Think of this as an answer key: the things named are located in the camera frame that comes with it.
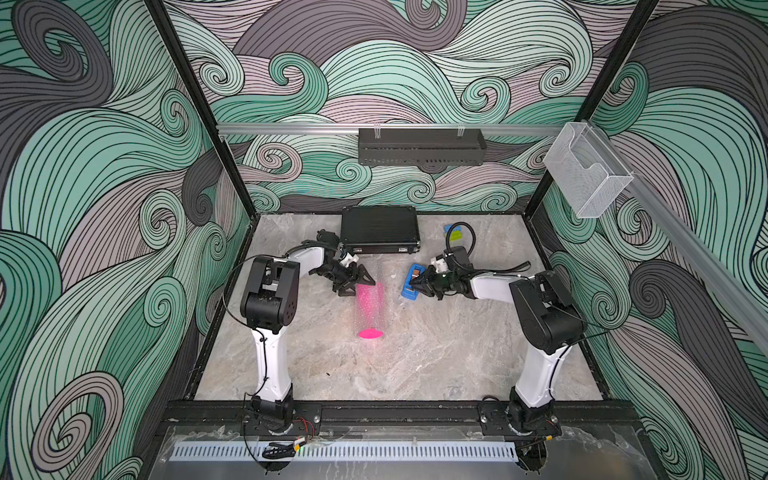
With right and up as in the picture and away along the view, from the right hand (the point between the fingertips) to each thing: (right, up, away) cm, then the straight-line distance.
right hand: (407, 284), depth 94 cm
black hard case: (-9, +18, +20) cm, 29 cm away
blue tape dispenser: (0, -2, 0) cm, 2 cm away
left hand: (-13, -1, -1) cm, 13 cm away
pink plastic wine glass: (-12, -4, -7) cm, 14 cm away
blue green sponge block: (+13, +17, -10) cm, 23 cm away
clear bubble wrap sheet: (-15, -10, -10) cm, 20 cm away
